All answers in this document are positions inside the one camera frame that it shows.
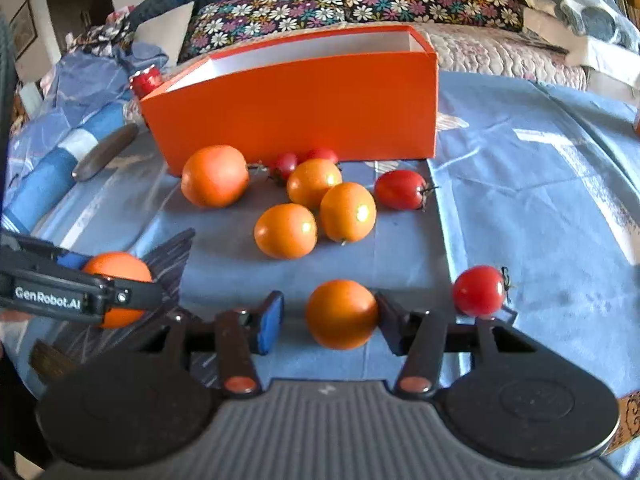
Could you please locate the small orange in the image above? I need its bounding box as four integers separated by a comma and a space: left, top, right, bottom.
80, 250, 153, 331

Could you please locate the red cherry tomato front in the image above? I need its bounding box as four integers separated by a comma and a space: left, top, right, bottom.
452, 264, 511, 318

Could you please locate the mandarin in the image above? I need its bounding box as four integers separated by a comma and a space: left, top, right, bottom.
320, 182, 376, 245
286, 158, 343, 210
305, 280, 378, 350
254, 204, 318, 260

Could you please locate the dark striped cloth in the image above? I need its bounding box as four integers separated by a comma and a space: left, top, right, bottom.
29, 227, 222, 386

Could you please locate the blue striped rolled cloth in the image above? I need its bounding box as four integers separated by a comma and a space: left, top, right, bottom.
1, 100, 126, 234

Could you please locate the dark oblong case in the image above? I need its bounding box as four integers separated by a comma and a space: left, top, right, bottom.
72, 124, 139, 182

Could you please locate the blue bed sheet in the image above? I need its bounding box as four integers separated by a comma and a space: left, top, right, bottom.
35, 73, 639, 396

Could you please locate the red tomato with stem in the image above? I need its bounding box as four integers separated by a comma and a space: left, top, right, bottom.
374, 169, 436, 211

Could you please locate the large orange back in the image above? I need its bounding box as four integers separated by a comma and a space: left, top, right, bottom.
181, 145, 250, 208

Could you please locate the mandarin top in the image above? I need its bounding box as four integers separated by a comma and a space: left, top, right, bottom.
286, 158, 343, 210

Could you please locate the dark red tomato left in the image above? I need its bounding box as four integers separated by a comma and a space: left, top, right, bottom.
269, 153, 298, 185

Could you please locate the red soda can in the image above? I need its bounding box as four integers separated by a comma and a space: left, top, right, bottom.
129, 65, 164, 100

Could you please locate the red tomato behind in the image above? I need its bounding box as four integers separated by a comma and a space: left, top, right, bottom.
305, 148, 340, 165

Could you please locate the white pillow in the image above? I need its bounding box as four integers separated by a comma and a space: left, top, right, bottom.
134, 2, 194, 67

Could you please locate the orange cardboard box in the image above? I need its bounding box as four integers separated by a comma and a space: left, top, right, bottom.
140, 24, 438, 174

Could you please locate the quilted pink bedspread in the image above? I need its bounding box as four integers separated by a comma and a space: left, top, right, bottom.
414, 22, 589, 92

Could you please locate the floral cushion left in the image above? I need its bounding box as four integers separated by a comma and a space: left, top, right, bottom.
178, 0, 345, 62

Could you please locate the grey spotted pillow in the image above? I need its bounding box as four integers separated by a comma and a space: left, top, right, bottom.
525, 0, 639, 53

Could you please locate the black braided cable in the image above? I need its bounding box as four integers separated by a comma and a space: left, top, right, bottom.
0, 8, 19, 221

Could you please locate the framed wall picture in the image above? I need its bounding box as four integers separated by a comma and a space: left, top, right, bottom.
10, 0, 38, 58

